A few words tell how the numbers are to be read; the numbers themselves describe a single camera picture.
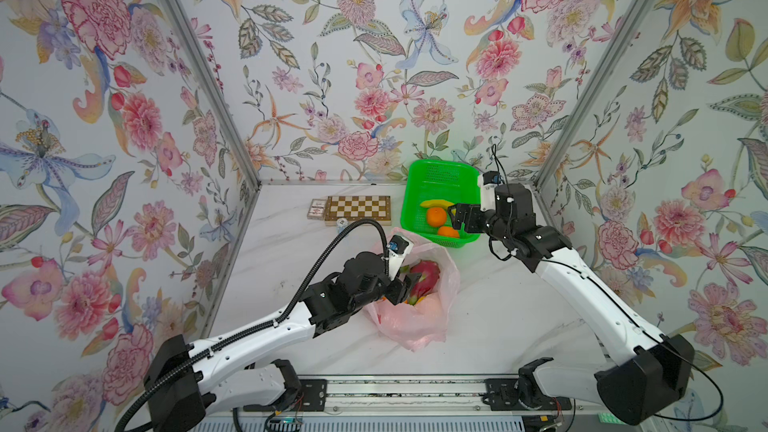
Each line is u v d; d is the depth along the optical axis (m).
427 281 0.88
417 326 0.75
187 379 0.40
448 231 0.98
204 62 0.87
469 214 0.68
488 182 0.67
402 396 0.76
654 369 0.39
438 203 1.11
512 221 0.57
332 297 0.55
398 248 0.61
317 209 1.10
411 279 0.63
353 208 1.10
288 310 0.48
